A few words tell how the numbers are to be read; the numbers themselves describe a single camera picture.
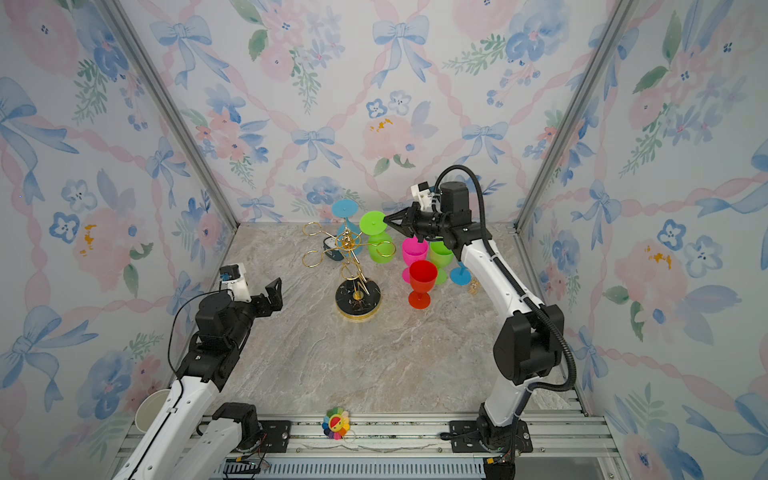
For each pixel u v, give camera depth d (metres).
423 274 0.88
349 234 0.75
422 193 0.75
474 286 1.01
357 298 0.98
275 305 0.71
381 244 0.76
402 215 0.74
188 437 0.47
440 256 0.93
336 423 0.75
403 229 0.71
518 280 0.50
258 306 0.69
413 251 0.95
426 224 0.72
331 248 1.07
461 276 1.04
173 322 0.87
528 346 0.46
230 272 0.64
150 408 0.70
